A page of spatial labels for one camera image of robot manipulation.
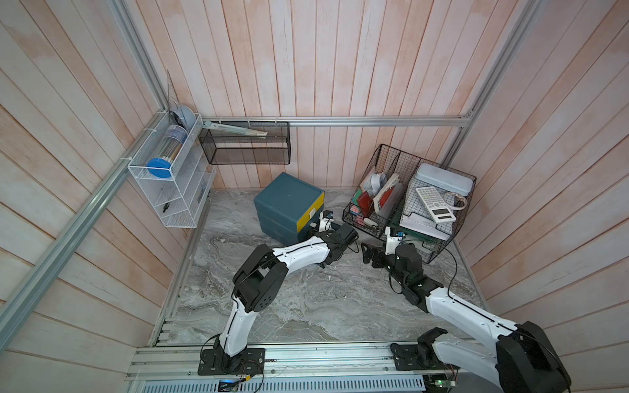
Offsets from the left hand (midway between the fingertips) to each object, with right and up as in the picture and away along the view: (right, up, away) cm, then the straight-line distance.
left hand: (315, 236), depth 94 cm
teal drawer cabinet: (-10, +11, -7) cm, 17 cm away
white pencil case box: (+55, +22, -1) cm, 59 cm away
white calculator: (+43, +12, -8) cm, 46 cm away
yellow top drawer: (-3, +8, -7) cm, 11 cm away
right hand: (+20, -1, -8) cm, 22 cm away
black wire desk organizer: (+37, +16, +1) cm, 40 cm away
